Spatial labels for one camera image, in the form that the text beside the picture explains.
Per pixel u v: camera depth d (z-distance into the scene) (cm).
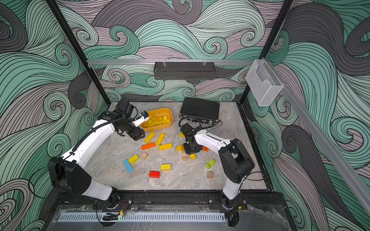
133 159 86
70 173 41
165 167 83
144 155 88
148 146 95
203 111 113
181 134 99
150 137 98
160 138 98
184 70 96
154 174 81
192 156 84
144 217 70
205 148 90
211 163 87
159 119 107
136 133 70
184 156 90
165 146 95
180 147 92
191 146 76
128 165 86
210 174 83
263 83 78
